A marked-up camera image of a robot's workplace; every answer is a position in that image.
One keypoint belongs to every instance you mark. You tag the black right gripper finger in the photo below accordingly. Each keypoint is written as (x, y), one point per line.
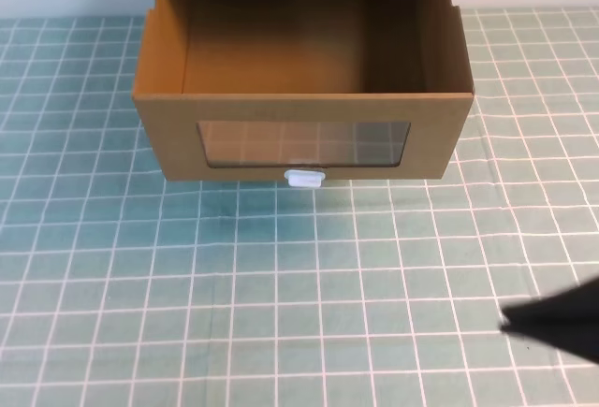
(567, 321)

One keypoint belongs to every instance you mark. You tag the white drawer handle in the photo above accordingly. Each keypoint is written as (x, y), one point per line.
(304, 178)

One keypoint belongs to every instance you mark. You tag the brown cardboard shoebox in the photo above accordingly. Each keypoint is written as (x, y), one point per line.
(244, 90)

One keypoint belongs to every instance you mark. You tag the cyan checkered tablecloth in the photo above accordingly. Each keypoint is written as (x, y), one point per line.
(119, 288)

